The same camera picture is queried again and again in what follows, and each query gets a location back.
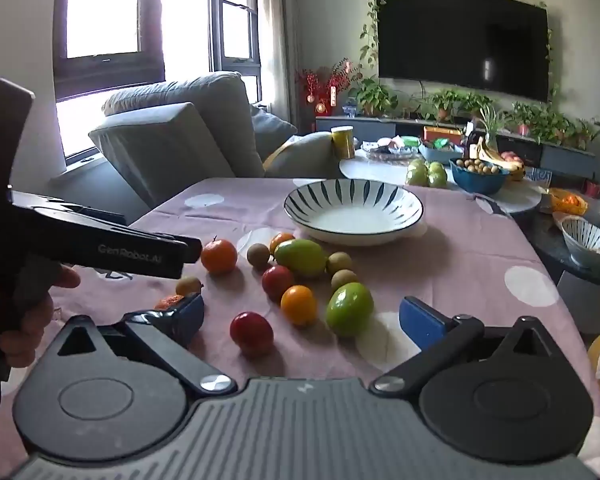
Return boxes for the dark framed window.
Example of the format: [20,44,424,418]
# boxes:
[54,0,261,163]

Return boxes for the red decorative plant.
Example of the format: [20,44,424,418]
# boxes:
[296,60,359,117]

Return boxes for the grey sofa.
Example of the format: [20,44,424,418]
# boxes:
[87,71,342,211]

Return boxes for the pink dotted tablecloth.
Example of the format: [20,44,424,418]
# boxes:
[0,177,600,480]

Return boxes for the large leafy potted plant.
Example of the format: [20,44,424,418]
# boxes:
[349,77,399,117]

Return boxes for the blue bowl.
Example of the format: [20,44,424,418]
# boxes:
[449,157,511,195]

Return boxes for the striped white ceramic bowl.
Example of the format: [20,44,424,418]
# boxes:
[283,178,425,247]

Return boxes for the orange basket of tangerines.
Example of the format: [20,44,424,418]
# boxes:
[550,187,589,215]

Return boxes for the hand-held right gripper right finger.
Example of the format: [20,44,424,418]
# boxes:
[370,296,552,397]

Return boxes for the orange box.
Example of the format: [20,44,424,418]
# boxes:
[424,126,464,144]

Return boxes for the white round coffee table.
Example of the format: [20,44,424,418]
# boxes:
[339,146,543,217]

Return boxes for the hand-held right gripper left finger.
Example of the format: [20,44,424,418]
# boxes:
[55,292,238,397]

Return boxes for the brown kiwi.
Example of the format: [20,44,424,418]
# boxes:
[331,269,359,291]
[175,276,204,297]
[326,252,354,275]
[246,243,271,267]

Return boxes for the glass plate with snacks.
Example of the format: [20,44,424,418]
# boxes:
[362,139,423,162]

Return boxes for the yellow can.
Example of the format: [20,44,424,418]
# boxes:
[331,126,356,160]

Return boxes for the dark round table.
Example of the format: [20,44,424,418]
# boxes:
[520,195,600,288]

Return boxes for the grassy plant in vase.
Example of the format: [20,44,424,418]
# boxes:
[479,104,507,147]

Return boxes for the grey television cabinet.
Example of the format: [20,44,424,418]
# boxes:
[315,115,597,181]

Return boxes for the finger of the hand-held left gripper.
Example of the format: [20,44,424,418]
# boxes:
[82,215,203,264]

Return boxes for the green hanging vine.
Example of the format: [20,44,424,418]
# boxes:
[359,0,555,88]

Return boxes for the light curtain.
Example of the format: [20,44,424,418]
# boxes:
[257,0,302,128]

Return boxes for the pile of small brown fruit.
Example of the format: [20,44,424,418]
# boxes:
[455,158,502,176]

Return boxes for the black wall television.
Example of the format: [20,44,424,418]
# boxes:
[375,0,551,103]

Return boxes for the red apple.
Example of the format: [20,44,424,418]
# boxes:
[261,265,295,303]

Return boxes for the small striped bowl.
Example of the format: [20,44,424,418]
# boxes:
[561,215,600,269]

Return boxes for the light blue snack tray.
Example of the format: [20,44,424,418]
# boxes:
[419,140,466,165]

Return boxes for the grey-blue throw pillow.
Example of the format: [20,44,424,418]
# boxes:
[250,104,299,161]

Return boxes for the bag of green apples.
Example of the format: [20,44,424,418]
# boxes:
[406,159,449,189]

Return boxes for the person's left hand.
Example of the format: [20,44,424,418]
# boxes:
[0,265,82,369]

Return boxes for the bunch of bananas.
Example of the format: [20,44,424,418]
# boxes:
[475,136,527,181]

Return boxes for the small green potted plant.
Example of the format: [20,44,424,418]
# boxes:
[430,89,463,122]
[540,110,577,144]
[510,102,542,137]
[460,92,494,121]
[575,117,600,149]

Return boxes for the red apples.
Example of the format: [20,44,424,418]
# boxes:
[229,311,275,359]

